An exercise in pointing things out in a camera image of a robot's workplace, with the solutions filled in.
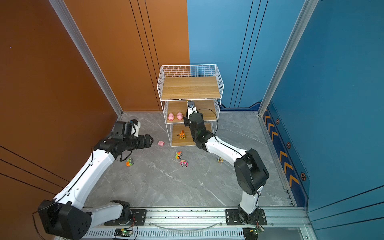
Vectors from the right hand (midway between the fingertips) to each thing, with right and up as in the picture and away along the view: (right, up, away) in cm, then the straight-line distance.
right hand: (189, 109), depth 84 cm
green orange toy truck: (-37, -32, +7) cm, 49 cm away
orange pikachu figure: (-5, -16, +15) cm, 23 cm away
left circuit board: (-31, -61, -13) cm, 69 cm away
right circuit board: (+33, -59, -14) cm, 69 cm away
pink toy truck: (-4, -32, +6) cm, 33 cm away
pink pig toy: (-10, -5, -2) cm, 11 cm away
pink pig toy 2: (-5, -4, -1) cm, 7 cm away
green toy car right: (+19, -30, +8) cm, 37 cm away
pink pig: (-20, -22, +15) cm, 33 cm away
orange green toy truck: (-7, -28, +10) cm, 31 cm away
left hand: (-23, -17, -4) cm, 29 cm away
